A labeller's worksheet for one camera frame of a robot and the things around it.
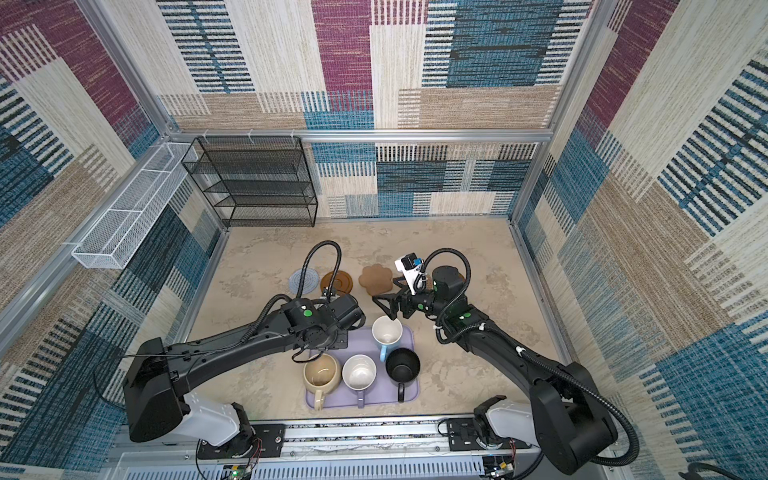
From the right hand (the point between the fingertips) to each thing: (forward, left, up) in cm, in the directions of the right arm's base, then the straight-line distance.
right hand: (386, 292), depth 79 cm
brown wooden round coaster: (+15, +15, -18) cm, 28 cm away
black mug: (-14, -4, -16) cm, 22 cm away
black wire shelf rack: (+49, +46, 0) cm, 67 cm away
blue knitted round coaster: (+16, +25, -17) cm, 34 cm away
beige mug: (-15, +18, -17) cm, 29 cm away
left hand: (-8, +12, -7) cm, 16 cm away
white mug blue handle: (-4, 0, -16) cm, 17 cm away
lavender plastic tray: (-20, +2, -18) cm, 27 cm away
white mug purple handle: (-15, +8, -17) cm, 24 cm away
